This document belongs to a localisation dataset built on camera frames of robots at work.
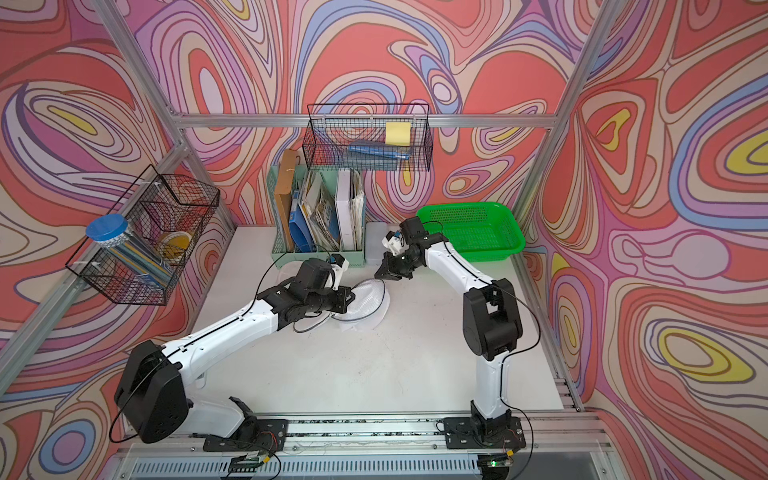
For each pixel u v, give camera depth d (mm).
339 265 740
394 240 860
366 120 882
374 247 1127
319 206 967
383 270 861
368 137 988
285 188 848
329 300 690
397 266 807
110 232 571
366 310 802
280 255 1072
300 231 952
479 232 1195
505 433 689
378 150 885
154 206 748
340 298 721
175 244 704
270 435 720
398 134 886
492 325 513
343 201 931
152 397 409
